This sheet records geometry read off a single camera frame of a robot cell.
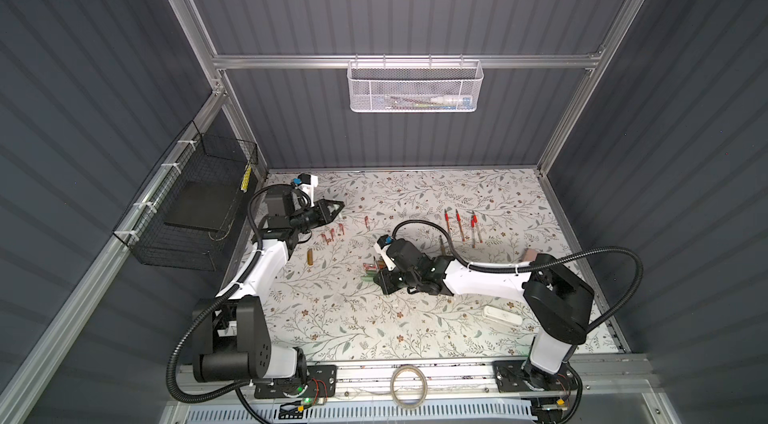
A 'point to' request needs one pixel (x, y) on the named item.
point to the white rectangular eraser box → (502, 316)
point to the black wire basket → (184, 216)
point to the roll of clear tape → (425, 386)
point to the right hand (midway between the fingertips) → (377, 278)
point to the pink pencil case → (530, 254)
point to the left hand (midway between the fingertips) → (347, 206)
